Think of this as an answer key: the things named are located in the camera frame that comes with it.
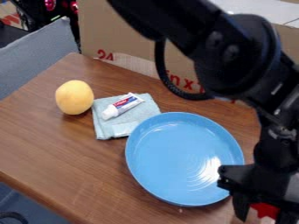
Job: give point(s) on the yellow round fruit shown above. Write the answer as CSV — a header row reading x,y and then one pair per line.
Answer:
x,y
74,97

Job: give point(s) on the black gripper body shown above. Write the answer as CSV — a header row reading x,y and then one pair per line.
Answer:
x,y
270,180

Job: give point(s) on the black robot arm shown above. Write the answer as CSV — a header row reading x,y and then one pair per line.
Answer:
x,y
241,65

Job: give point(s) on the small toothpaste tube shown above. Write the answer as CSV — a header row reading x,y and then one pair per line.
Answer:
x,y
119,107

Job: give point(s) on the brown cardboard box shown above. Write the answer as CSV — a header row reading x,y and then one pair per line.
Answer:
x,y
113,32

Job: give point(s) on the light blue folded cloth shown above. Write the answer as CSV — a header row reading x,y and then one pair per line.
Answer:
x,y
122,125

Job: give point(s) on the blue round plate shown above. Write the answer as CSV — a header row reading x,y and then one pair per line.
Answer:
x,y
174,153

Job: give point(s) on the grey padded panel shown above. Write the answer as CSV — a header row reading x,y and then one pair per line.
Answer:
x,y
33,53

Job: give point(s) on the red plastic block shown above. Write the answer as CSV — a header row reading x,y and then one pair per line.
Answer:
x,y
265,213

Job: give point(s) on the black computer with lights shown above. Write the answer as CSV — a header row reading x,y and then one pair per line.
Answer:
x,y
38,13

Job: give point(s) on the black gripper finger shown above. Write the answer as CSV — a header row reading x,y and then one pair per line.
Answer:
x,y
241,203
288,217

